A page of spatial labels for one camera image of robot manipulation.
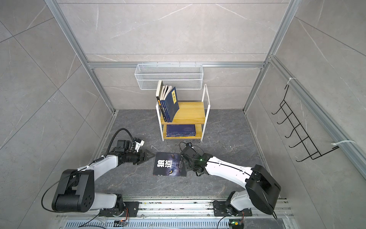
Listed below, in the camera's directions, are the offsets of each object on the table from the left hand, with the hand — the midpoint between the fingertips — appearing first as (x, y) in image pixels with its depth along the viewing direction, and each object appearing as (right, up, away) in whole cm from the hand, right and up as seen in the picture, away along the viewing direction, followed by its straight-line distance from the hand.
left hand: (153, 155), depth 87 cm
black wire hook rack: (+74, +9, -29) cm, 80 cm away
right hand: (+23, -4, -3) cm, 23 cm away
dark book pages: (+8, +30, -12) cm, 33 cm away
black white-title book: (+10, -6, +1) cm, 12 cm away
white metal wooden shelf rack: (+22, +21, -1) cm, 31 cm away
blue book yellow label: (+12, +30, -11) cm, 34 cm away
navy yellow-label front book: (+18, +15, +10) cm, 26 cm away
